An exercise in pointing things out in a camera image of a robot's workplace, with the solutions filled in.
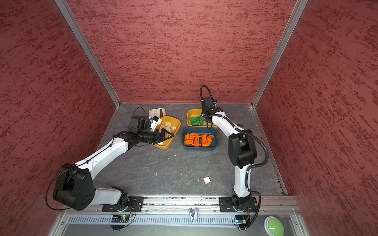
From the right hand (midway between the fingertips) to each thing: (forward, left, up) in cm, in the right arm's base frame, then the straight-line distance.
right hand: (206, 118), depth 97 cm
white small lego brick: (+3, +28, -9) cm, 30 cm away
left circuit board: (-54, +47, -11) cm, 72 cm away
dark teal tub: (-3, -5, -11) cm, 13 cm away
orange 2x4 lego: (-13, +13, -9) cm, 20 cm away
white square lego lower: (-37, +2, -11) cm, 38 cm away
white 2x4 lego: (0, +28, -11) cm, 30 cm away
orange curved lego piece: (-14, -1, -10) cm, 17 cm away
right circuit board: (-55, -14, -12) cm, 58 cm away
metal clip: (-53, +10, -8) cm, 54 cm away
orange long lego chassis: (-11, +7, -11) cm, 17 cm away
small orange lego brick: (-9, +13, -8) cm, 18 cm away
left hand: (-20, +23, +6) cm, 31 cm away
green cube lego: (+3, +8, -9) cm, 12 cm away
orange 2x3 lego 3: (-10, -2, -8) cm, 13 cm away
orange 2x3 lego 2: (-12, +2, -9) cm, 15 cm away
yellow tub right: (+14, +6, -10) cm, 18 cm away
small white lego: (-1, +23, -9) cm, 25 cm away
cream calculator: (+14, +36, -9) cm, 40 cm away
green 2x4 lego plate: (+4, +3, -8) cm, 10 cm away
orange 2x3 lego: (-7, +10, -10) cm, 16 cm away
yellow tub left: (+2, +25, -10) cm, 27 cm away
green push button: (-59, -27, -9) cm, 65 cm away
